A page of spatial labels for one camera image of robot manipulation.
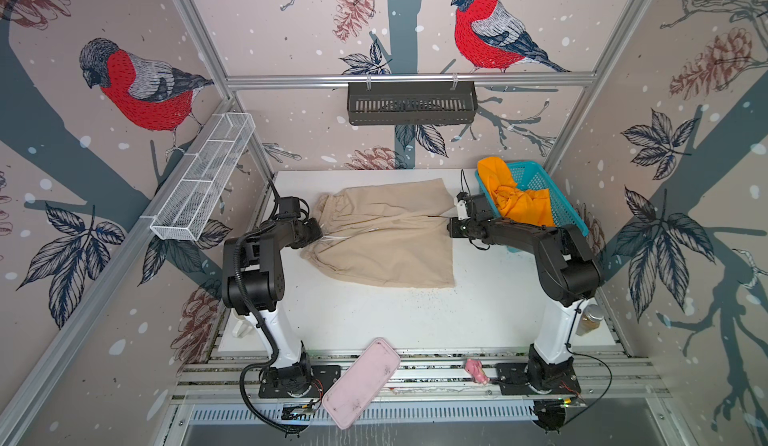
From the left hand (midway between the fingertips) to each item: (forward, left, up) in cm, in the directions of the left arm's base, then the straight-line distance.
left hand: (316, 230), depth 100 cm
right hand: (+1, -46, -1) cm, 46 cm away
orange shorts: (+6, -73, +5) cm, 74 cm away
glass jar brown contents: (-32, -76, +6) cm, 83 cm away
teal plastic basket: (+21, -80, +4) cm, 83 cm away
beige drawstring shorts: (-3, -25, 0) cm, 25 cm away
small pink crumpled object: (-42, -46, 0) cm, 63 cm away
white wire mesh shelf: (-12, +24, +27) cm, 38 cm away
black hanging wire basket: (+39, -32, +25) cm, 56 cm away
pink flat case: (-47, -16, -1) cm, 49 cm away
